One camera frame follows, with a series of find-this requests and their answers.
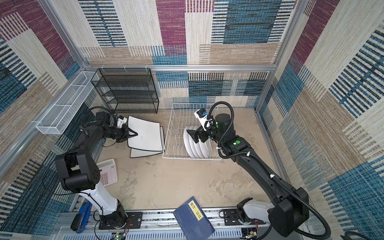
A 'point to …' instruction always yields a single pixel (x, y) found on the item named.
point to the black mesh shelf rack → (128, 90)
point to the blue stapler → (80, 220)
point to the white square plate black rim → (137, 153)
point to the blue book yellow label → (193, 221)
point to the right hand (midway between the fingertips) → (195, 126)
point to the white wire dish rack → (182, 116)
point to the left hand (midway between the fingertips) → (136, 132)
